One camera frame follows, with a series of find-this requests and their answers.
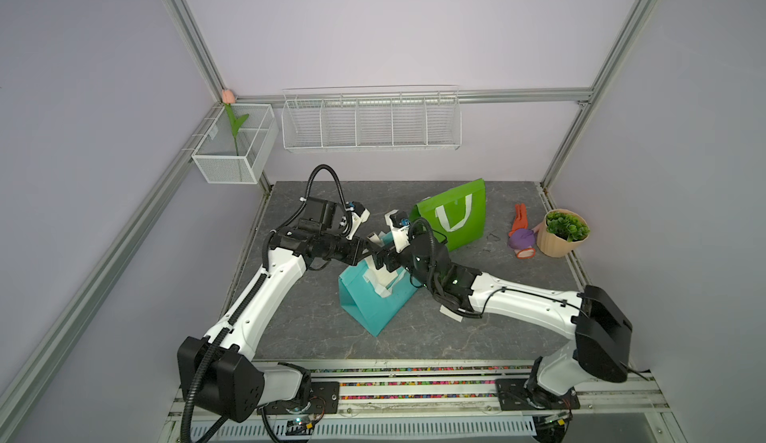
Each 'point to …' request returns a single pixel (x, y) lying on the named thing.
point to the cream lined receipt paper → (379, 277)
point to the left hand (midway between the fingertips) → (370, 252)
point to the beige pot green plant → (562, 233)
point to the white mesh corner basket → (238, 144)
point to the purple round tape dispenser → (523, 240)
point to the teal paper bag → (361, 296)
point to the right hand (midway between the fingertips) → (381, 232)
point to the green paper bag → (458, 214)
